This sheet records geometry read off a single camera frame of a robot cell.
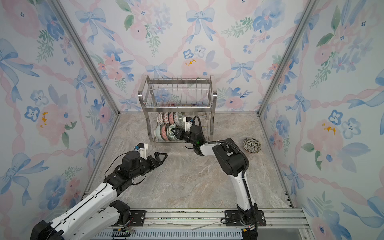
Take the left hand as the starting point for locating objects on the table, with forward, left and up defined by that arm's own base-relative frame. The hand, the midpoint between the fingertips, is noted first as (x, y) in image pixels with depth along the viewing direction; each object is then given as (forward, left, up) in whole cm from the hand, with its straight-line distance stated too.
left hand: (163, 156), depth 78 cm
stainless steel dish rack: (+53, +10, -1) cm, 54 cm away
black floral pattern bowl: (+32, 0, -3) cm, 32 cm away
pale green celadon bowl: (+20, +7, -5) cm, 22 cm away
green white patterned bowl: (+32, -5, -5) cm, 32 cm away
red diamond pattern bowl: (+31, +4, -4) cm, 32 cm away
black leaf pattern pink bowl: (+17, -54, -14) cm, 59 cm away
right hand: (+21, -2, -2) cm, 21 cm away
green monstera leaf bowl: (+18, -1, -5) cm, 19 cm away
